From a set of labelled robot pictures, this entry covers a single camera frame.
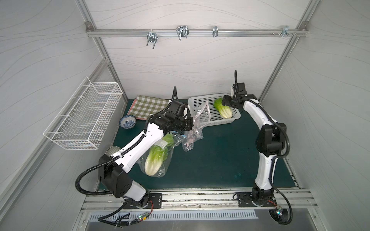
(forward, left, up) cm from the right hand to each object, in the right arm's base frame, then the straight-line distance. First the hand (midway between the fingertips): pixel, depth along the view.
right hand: (227, 100), depth 97 cm
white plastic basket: (+8, +22, -11) cm, 26 cm away
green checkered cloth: (+6, +63, -15) cm, 66 cm away
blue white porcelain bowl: (-11, +72, -14) cm, 74 cm away
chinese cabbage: (-38, +43, -7) cm, 58 cm away
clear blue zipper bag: (-41, +53, -12) cm, 67 cm away
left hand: (-27, +22, +7) cm, 35 cm away
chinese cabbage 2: (-26, +38, -9) cm, 47 cm away
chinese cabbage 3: (-1, -1, -11) cm, 11 cm away
